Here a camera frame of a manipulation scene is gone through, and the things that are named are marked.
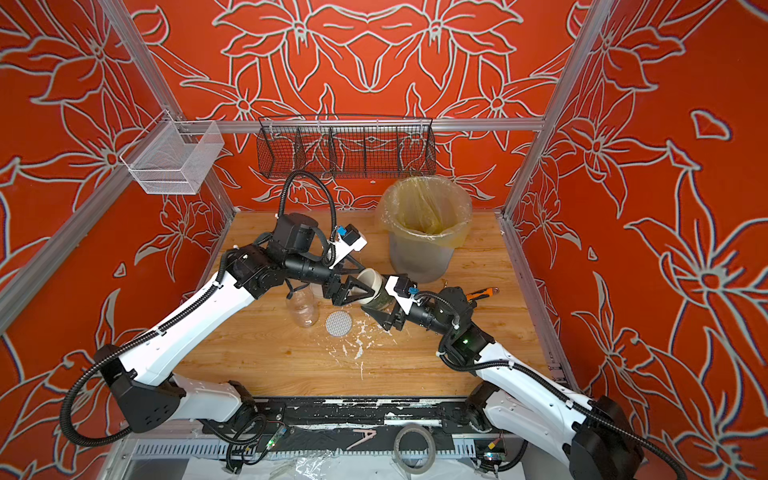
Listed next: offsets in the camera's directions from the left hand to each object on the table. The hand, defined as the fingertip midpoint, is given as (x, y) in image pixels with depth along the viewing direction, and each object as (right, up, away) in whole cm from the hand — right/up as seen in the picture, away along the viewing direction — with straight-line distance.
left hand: (367, 276), depth 64 cm
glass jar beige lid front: (+3, -5, -1) cm, 6 cm away
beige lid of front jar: (+1, 0, -2) cm, 2 cm away
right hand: (+1, -3, +2) cm, 4 cm away
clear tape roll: (+15, -40, +3) cm, 43 cm away
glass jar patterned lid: (-22, -14, +28) cm, 38 cm away
